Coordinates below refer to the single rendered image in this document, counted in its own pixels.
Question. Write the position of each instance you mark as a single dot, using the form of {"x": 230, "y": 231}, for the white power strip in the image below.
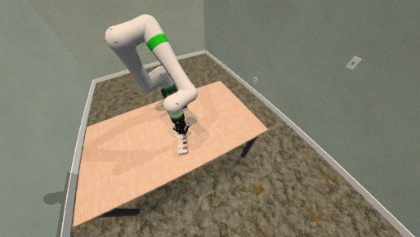
{"x": 182, "y": 145}

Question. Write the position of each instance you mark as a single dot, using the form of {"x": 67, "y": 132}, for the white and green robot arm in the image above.
{"x": 124, "y": 38}

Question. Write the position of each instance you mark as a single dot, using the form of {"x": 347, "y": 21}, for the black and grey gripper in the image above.
{"x": 182, "y": 130}

